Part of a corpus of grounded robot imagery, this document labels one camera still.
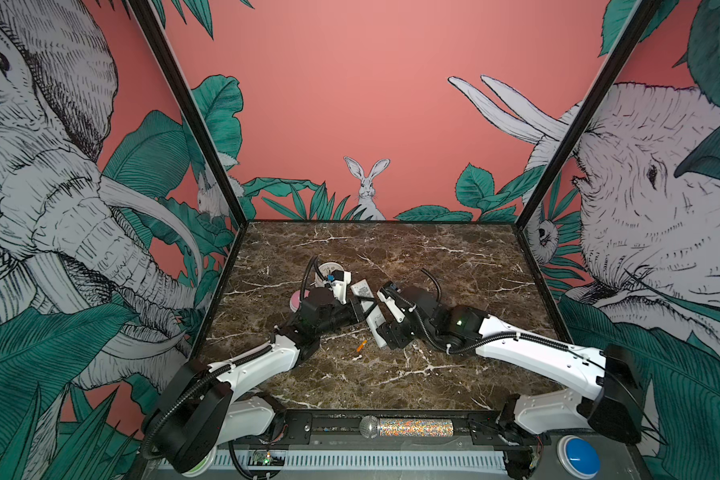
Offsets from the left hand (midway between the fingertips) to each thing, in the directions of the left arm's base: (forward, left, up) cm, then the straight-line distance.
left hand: (378, 300), depth 77 cm
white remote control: (0, +4, -1) cm, 4 cm away
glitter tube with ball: (-27, +3, -14) cm, 31 cm away
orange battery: (-5, +5, -18) cm, 19 cm away
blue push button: (-35, -46, -17) cm, 60 cm away
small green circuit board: (-32, +28, -18) cm, 46 cm away
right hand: (-6, -1, -1) cm, 6 cm away
